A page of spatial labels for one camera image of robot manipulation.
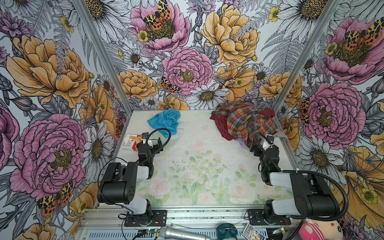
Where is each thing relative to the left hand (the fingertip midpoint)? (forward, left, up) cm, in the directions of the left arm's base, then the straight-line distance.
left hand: (152, 142), depth 94 cm
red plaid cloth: (+10, -58, +7) cm, 59 cm away
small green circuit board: (-46, -64, -7) cm, 79 cm away
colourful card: (-46, -51, -5) cm, 69 cm away
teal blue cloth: (+20, -7, -2) cm, 22 cm away
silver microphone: (-46, -13, -3) cm, 48 cm away
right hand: (-4, -66, +3) cm, 66 cm away
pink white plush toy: (-46, -80, 0) cm, 93 cm away
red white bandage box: (+1, +16, -3) cm, 16 cm away
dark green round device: (-46, -39, +2) cm, 60 cm away
